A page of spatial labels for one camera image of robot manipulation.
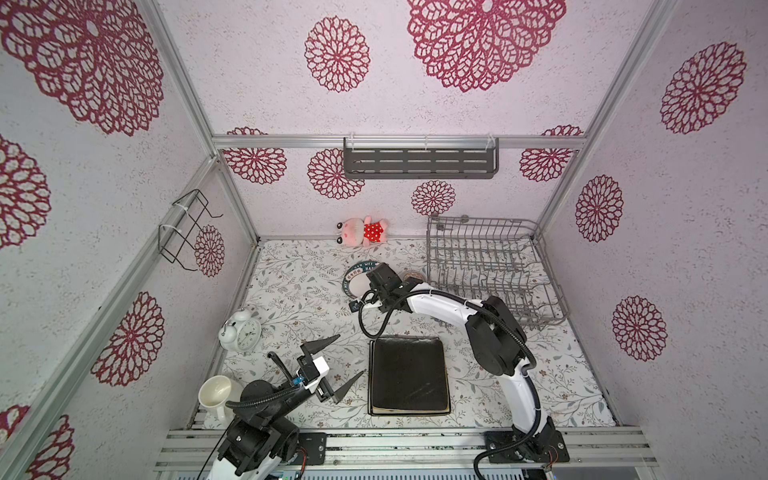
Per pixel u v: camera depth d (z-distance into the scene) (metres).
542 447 0.63
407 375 0.82
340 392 0.59
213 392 0.78
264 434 0.55
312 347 0.62
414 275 1.09
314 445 0.74
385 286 0.75
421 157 0.95
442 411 0.75
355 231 1.15
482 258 1.13
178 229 0.75
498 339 0.54
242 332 0.85
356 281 1.04
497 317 0.56
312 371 0.53
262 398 0.45
